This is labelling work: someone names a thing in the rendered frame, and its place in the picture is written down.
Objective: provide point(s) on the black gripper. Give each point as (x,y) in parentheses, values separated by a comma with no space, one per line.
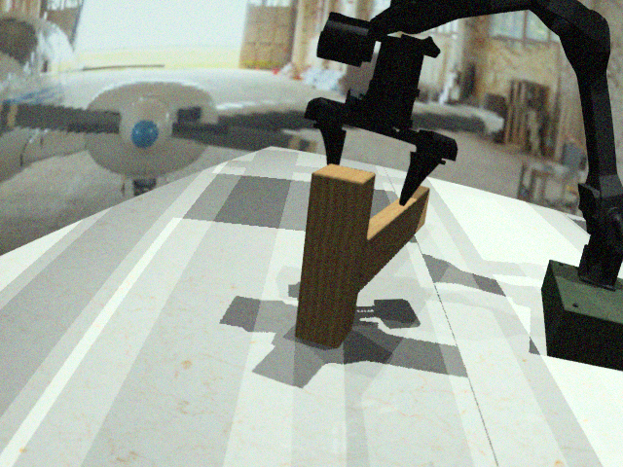
(390,101)

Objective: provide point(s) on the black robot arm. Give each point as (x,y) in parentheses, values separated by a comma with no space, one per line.
(584,35)

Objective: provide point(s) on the brown wooden board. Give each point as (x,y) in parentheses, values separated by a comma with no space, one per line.
(390,230)

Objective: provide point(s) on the wooden post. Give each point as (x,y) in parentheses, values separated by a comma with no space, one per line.
(337,225)

